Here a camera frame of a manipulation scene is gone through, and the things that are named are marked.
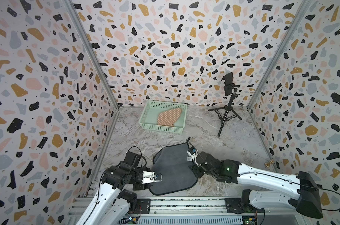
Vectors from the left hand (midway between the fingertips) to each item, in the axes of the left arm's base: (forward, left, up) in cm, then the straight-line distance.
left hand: (151, 176), depth 74 cm
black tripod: (+42, -49, +2) cm, 65 cm away
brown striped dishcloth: (+47, -7, -8) cm, 48 cm away
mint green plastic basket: (+49, +9, -11) cm, 51 cm away
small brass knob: (+9, -71, -10) cm, 72 cm away
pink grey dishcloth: (+11, -11, -9) cm, 18 cm away
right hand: (+5, -22, +2) cm, 23 cm away
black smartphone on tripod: (+51, -48, +21) cm, 73 cm away
